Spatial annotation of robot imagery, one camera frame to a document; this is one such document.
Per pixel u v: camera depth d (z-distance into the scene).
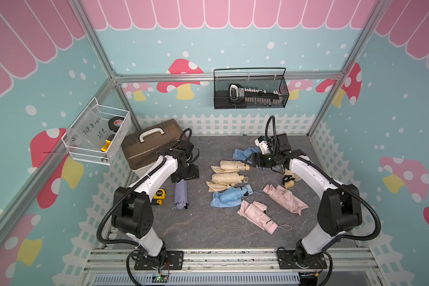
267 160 0.76
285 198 0.86
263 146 0.81
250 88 0.92
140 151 0.85
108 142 0.62
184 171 0.72
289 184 0.93
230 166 1.00
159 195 0.92
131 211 0.45
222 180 0.94
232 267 0.73
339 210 0.46
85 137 0.65
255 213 0.83
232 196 0.89
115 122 0.80
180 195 0.90
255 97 0.88
